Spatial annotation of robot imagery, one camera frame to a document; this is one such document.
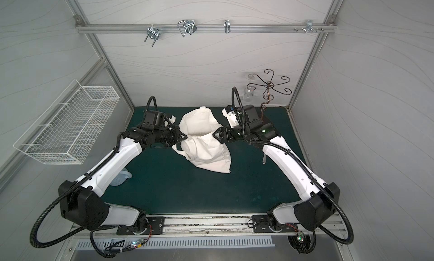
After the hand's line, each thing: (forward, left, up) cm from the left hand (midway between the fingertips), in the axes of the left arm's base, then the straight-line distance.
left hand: (188, 137), depth 78 cm
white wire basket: (-3, +49, +9) cm, 50 cm away
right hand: (-1, -15, +5) cm, 16 cm away
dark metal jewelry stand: (+28, -40, +9) cm, 50 cm away
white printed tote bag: (-3, -6, -4) cm, 8 cm away
